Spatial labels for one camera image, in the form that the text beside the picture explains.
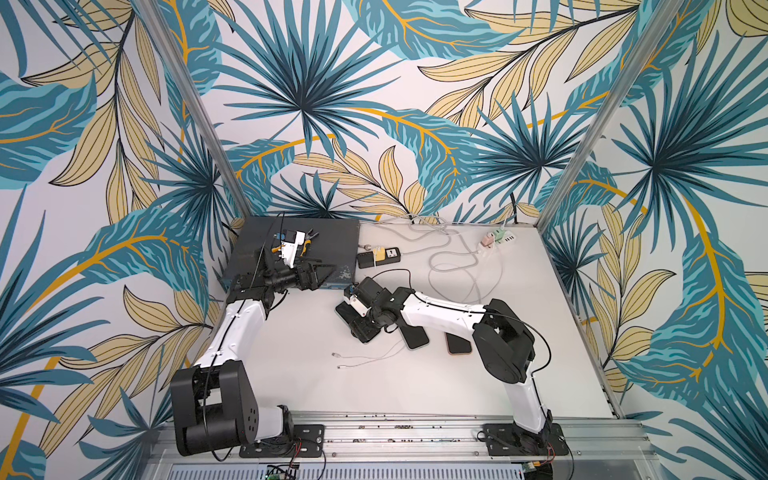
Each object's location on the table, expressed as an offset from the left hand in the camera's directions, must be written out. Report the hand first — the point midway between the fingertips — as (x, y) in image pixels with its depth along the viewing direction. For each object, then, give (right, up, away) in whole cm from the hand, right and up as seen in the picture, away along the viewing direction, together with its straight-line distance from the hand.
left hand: (326, 266), depth 78 cm
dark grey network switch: (-5, +8, +29) cm, 31 cm away
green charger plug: (+57, +11, +31) cm, 66 cm away
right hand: (+4, -23, +7) cm, 24 cm away
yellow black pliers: (-12, +8, +28) cm, 31 cm away
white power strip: (+62, +9, +35) cm, 71 cm away
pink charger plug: (+52, +8, +29) cm, 60 cm away
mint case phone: (+24, -22, +12) cm, 35 cm away
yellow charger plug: (+13, +4, +24) cm, 28 cm away
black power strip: (+9, +1, +28) cm, 29 cm away
